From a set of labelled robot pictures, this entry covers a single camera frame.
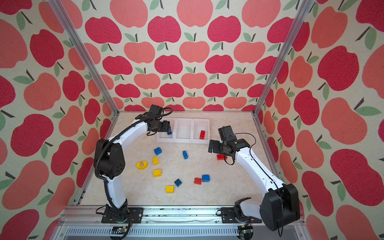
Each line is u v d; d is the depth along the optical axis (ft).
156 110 2.49
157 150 3.17
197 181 2.78
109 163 1.70
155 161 3.05
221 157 3.06
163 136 3.45
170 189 2.65
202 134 3.49
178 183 2.76
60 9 2.31
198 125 3.57
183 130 3.58
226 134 2.11
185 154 3.15
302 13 2.33
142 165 2.91
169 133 3.47
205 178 2.83
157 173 2.87
